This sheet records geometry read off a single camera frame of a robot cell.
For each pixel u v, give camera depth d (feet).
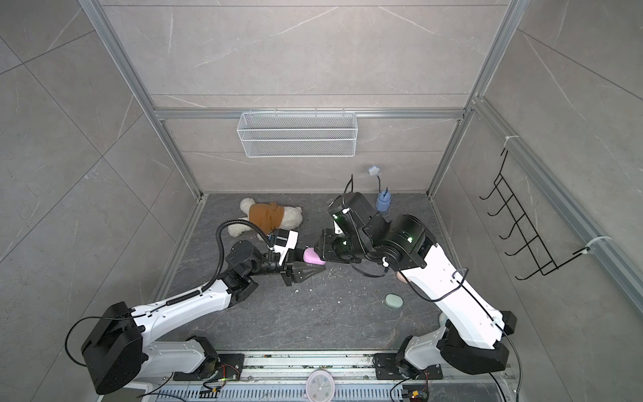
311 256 1.91
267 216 3.30
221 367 2.39
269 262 1.93
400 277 1.11
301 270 1.92
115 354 1.31
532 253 2.04
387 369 2.40
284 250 1.83
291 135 3.31
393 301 2.82
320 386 2.26
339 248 1.63
